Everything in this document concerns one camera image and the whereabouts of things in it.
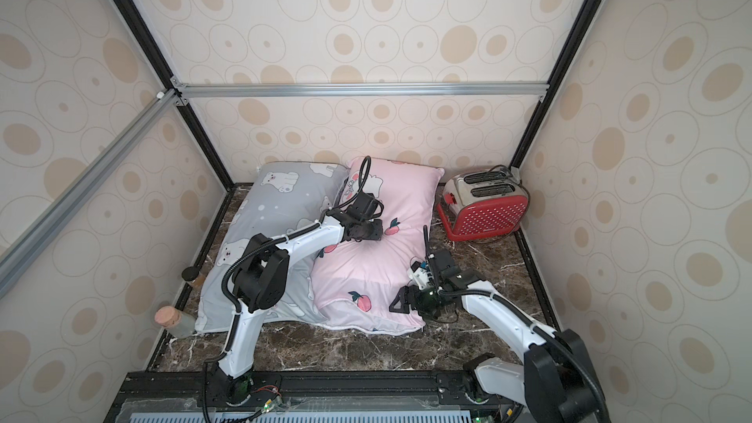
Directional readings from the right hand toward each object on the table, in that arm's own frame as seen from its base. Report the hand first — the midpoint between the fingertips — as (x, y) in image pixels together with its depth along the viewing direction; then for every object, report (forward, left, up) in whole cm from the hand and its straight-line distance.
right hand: (409, 309), depth 80 cm
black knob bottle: (+6, +63, +3) cm, 63 cm away
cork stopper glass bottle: (-7, +61, +1) cm, 62 cm away
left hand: (+27, +8, +1) cm, 28 cm away
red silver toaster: (+31, -23, +9) cm, 40 cm away
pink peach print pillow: (+6, +16, +2) cm, 17 cm away
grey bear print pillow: (+32, +45, +7) cm, 56 cm away
